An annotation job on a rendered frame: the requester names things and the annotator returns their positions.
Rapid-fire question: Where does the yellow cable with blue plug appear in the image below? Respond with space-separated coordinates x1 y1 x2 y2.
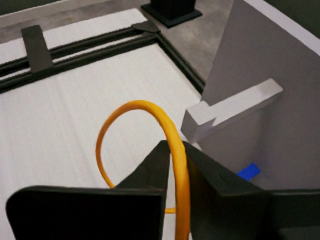
95 100 191 240

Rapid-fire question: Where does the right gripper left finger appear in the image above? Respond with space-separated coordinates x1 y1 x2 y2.
5 140 171 240

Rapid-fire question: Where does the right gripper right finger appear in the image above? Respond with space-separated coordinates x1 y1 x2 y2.
181 140 320 240

